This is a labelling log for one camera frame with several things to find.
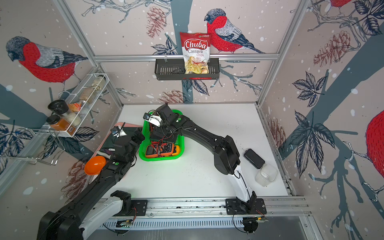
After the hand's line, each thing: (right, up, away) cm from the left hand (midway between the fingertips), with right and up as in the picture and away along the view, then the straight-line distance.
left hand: (135, 128), depth 81 cm
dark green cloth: (-25, -11, +17) cm, 32 cm away
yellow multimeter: (+22, -14, +9) cm, 27 cm away
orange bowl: (-26, -22, +5) cm, 34 cm away
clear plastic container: (+74, -27, +2) cm, 79 cm away
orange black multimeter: (+11, -13, +4) cm, 18 cm away
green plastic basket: (+7, -4, -2) cm, 8 cm away
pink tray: (-3, +1, -12) cm, 13 cm away
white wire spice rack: (-23, +13, -10) cm, 28 cm away
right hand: (+11, +4, +4) cm, 13 cm away
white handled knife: (-24, -17, +11) cm, 31 cm away
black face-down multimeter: (+15, -3, -5) cm, 16 cm away
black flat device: (+69, -19, +6) cm, 71 cm away
